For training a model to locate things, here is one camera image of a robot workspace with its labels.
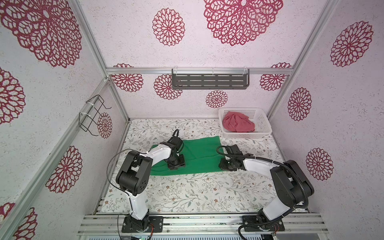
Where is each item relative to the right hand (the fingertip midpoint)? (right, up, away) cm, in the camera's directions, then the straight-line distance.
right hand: (220, 164), depth 94 cm
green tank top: (-12, +5, +4) cm, 13 cm away
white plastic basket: (+38, +23, +24) cm, 51 cm away
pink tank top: (+16, +28, +16) cm, 36 cm away
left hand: (-24, -3, -1) cm, 25 cm away
